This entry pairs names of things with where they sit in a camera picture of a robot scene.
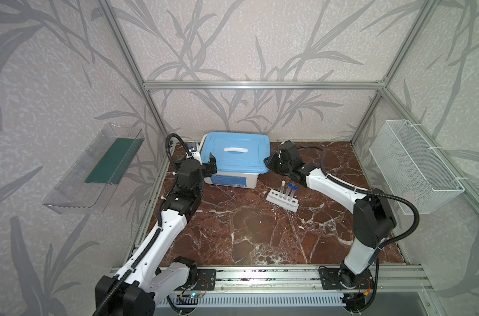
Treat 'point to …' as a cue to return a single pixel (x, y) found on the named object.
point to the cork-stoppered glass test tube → (283, 184)
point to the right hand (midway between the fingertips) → (264, 154)
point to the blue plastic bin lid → (237, 152)
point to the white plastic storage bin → (234, 179)
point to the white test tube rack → (282, 200)
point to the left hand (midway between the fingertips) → (201, 148)
